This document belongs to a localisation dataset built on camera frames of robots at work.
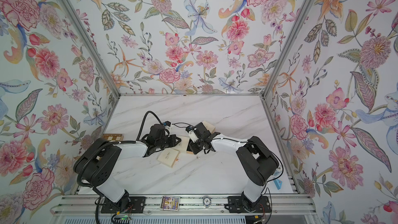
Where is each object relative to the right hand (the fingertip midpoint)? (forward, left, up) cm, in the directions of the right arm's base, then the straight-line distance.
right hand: (192, 143), depth 92 cm
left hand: (+1, +5, +3) cm, 6 cm away
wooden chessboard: (+3, +48, +1) cm, 49 cm away
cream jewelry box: (-2, +6, +1) cm, 6 cm away
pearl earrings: (-7, -4, -3) cm, 9 cm away
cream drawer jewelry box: (-9, +12, +1) cm, 15 cm away
